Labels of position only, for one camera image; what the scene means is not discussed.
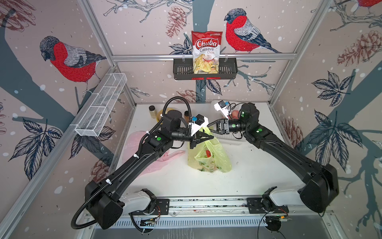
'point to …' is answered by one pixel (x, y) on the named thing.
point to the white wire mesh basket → (95, 115)
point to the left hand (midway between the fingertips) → (213, 134)
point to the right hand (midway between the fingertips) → (206, 129)
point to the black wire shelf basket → (183, 69)
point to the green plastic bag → (219, 161)
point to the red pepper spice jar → (186, 114)
